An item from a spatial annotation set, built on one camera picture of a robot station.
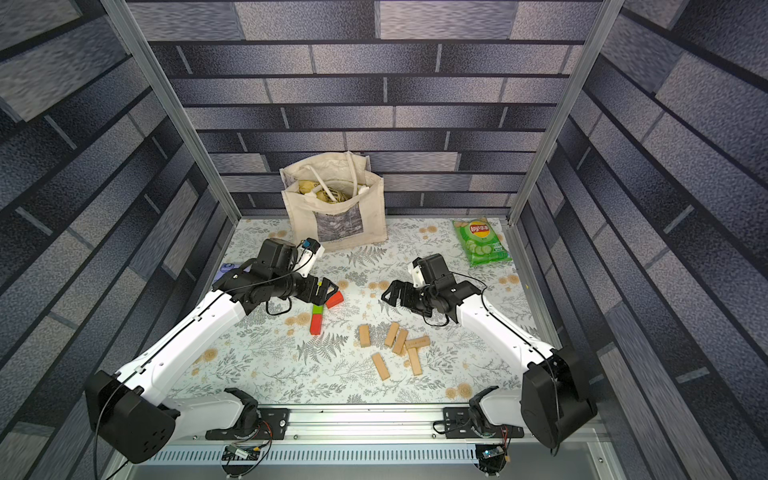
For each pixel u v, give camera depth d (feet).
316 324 2.96
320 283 2.27
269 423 2.42
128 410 1.23
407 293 2.37
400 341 2.87
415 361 2.74
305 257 2.25
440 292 2.07
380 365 2.74
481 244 3.42
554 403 1.29
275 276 1.94
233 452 2.33
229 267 3.21
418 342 2.87
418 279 2.49
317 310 3.07
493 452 2.39
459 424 2.42
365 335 2.86
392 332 2.95
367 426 2.49
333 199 3.05
